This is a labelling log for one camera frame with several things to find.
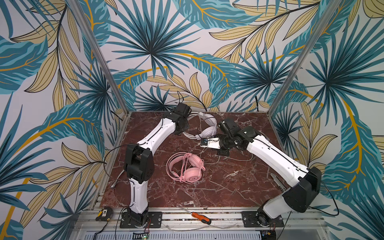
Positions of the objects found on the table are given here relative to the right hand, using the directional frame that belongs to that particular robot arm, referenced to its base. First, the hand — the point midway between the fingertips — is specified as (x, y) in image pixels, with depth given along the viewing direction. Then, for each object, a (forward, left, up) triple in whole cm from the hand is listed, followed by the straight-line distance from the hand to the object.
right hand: (211, 146), depth 80 cm
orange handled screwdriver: (-31, +7, -15) cm, 35 cm away
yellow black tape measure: (-27, +54, -14) cm, 62 cm away
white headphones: (+7, +1, +3) cm, 8 cm away
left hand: (+15, +14, -2) cm, 21 cm away
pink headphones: (-11, +11, -10) cm, 18 cm away
